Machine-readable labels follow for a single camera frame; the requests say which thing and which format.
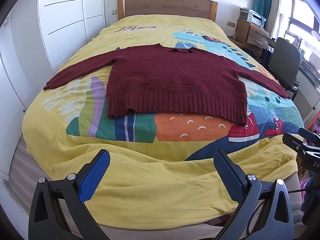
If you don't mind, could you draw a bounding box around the yellow dinosaur bedspread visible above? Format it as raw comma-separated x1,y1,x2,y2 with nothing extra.
22,14,305,230

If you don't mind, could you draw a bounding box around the white sliding wardrobe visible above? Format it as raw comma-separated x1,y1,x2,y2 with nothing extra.
37,0,105,73

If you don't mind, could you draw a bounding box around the white desk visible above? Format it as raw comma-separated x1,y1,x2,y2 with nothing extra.
294,58,319,126

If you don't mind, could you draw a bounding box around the wooden headboard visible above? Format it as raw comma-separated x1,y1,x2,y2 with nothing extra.
117,0,218,22

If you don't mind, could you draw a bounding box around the wooden drawer nightstand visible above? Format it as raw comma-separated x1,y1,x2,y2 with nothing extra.
235,19,270,49

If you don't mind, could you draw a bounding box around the dark office chair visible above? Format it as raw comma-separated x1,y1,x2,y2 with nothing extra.
268,37,302,101

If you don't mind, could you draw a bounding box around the white printer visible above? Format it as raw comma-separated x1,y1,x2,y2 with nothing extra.
239,8,266,29

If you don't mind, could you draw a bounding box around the maroon knit sweater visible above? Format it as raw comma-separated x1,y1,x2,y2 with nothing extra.
45,44,289,125

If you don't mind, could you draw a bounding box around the black bag on floor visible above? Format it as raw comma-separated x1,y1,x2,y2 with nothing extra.
242,48,262,61

